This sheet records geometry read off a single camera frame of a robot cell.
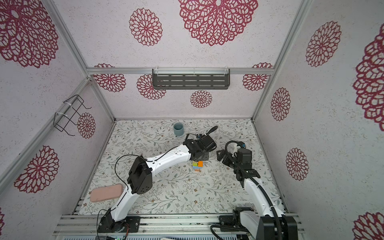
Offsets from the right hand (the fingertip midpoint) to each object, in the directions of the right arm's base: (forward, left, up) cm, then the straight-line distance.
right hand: (223, 152), depth 85 cm
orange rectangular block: (-4, +13, -7) cm, 15 cm away
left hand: (0, +12, -5) cm, 13 cm away
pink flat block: (-20, +67, -13) cm, 71 cm away
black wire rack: (+2, +81, +23) cm, 85 cm away
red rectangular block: (-5, +15, -12) cm, 20 cm away
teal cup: (+24, +29, -7) cm, 38 cm away
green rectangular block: (-4, +16, -7) cm, 18 cm away
